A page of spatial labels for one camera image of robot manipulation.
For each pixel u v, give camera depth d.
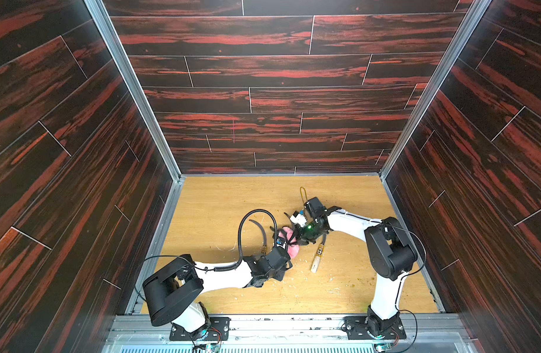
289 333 0.74
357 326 0.74
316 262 0.88
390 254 0.51
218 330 0.73
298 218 0.89
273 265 0.66
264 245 0.93
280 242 0.77
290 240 0.88
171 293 0.43
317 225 0.74
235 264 0.56
